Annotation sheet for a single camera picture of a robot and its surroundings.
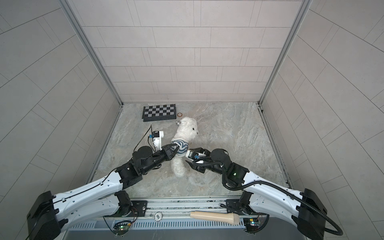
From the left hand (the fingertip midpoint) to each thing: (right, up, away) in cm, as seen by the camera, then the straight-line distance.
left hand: (185, 146), depth 69 cm
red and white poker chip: (-8, +15, +40) cm, 43 cm away
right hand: (+2, -5, +1) cm, 6 cm away
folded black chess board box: (-22, +16, +36) cm, 45 cm away
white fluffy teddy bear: (0, +7, +5) cm, 9 cm away
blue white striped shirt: (-1, -1, +1) cm, 2 cm away
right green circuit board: (+31, -36, -1) cm, 47 cm away
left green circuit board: (-27, -35, -4) cm, 45 cm away
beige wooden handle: (+22, -31, -4) cm, 38 cm away
